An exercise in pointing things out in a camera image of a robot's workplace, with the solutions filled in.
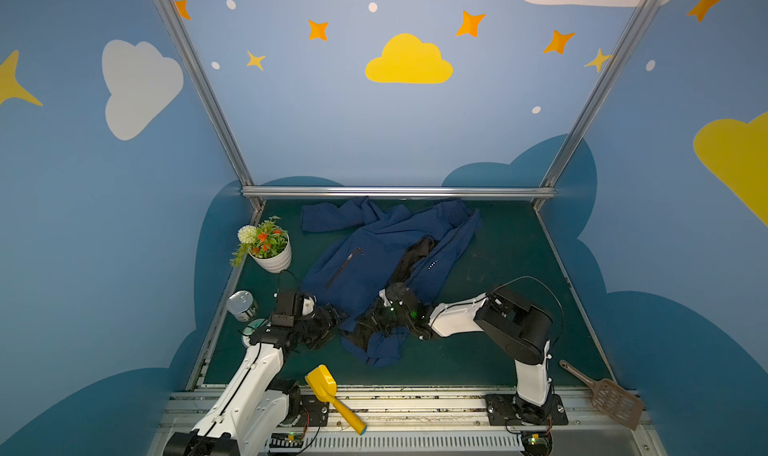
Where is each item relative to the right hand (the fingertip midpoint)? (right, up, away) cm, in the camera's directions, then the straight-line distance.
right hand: (354, 317), depth 84 cm
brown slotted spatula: (+69, -20, -7) cm, 72 cm away
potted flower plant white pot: (-26, +21, +3) cm, 34 cm away
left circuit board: (-16, -27, -12) cm, 34 cm away
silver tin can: (-34, +3, +2) cm, 34 cm away
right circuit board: (+47, -28, -11) cm, 56 cm away
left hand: (-3, -1, -2) cm, 3 cm away
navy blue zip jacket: (+3, +19, +14) cm, 24 cm away
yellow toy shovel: (-7, -17, -7) cm, 19 cm away
